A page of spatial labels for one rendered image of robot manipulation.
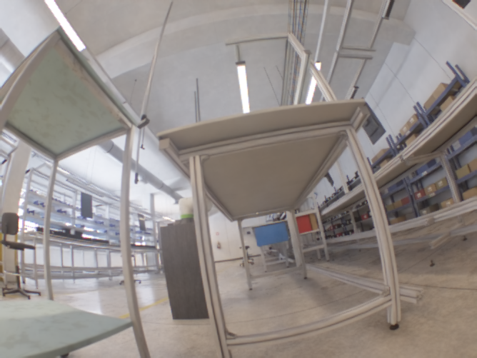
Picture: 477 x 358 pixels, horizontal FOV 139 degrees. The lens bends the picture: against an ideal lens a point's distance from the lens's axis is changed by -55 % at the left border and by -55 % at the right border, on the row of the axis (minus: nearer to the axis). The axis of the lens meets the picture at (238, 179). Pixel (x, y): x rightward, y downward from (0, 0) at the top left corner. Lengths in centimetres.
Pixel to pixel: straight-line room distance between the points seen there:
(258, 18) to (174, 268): 321
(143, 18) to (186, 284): 357
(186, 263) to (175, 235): 25
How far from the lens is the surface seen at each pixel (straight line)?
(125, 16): 363
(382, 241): 86
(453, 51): 450
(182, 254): 163
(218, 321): 76
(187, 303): 168
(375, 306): 88
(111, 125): 91
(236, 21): 312
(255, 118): 77
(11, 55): 412
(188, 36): 317
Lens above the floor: 51
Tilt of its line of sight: 21 degrees up
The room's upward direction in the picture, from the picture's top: 10 degrees counter-clockwise
